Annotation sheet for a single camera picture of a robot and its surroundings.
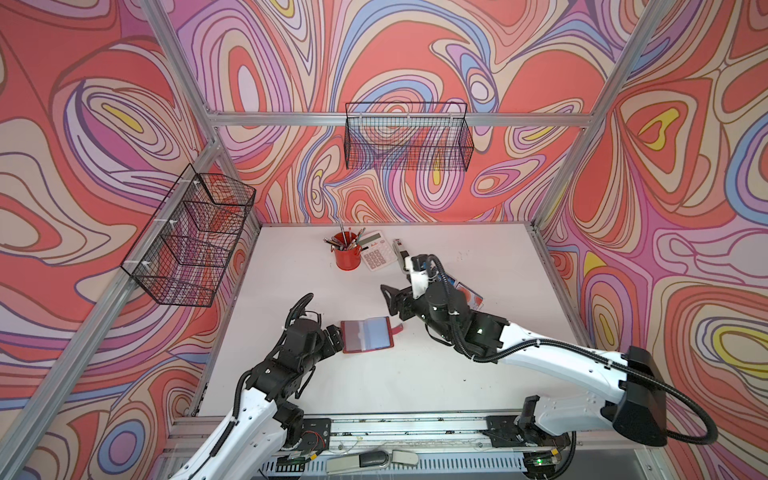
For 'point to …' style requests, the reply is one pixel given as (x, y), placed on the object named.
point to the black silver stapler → (396, 244)
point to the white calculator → (379, 252)
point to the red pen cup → (347, 250)
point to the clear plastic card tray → (452, 282)
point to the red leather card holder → (368, 334)
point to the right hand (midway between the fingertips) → (399, 287)
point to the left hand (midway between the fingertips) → (337, 333)
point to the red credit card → (471, 297)
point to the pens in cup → (345, 240)
